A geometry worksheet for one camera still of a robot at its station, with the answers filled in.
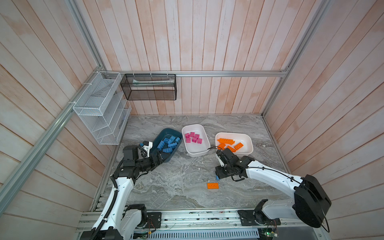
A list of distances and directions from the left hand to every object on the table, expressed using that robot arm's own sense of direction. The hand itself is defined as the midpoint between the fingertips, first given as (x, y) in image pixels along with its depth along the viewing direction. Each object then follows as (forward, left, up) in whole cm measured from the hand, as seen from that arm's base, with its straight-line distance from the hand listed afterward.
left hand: (166, 160), depth 77 cm
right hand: (0, -30, -12) cm, 32 cm away
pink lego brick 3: (+24, -20, -17) cm, 35 cm away
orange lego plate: (+19, -35, -16) cm, 43 cm away
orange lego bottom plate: (-8, -26, -16) cm, 31 cm away
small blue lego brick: (+24, -4, -14) cm, 28 cm away
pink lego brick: (+24, -11, -15) cm, 30 cm away
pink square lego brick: (+27, -11, -14) cm, 32 cm away
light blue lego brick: (+15, +2, -15) cm, 22 cm away
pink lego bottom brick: (+27, -18, -15) cm, 36 cm away
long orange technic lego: (+22, -37, -14) cm, 45 cm away
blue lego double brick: (+19, -1, -14) cm, 24 cm away
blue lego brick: (+25, 0, -15) cm, 29 cm away
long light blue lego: (+19, +7, -14) cm, 24 cm away
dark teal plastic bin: (+21, +3, -12) cm, 24 cm away
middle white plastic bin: (+16, -16, -15) cm, 27 cm away
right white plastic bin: (+24, -51, -13) cm, 58 cm away
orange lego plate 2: (+19, -46, -16) cm, 53 cm away
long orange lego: (+18, -41, -16) cm, 47 cm away
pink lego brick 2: (+24, -16, -15) cm, 32 cm away
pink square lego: (+29, -15, -16) cm, 36 cm away
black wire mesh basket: (+54, +16, +8) cm, 57 cm away
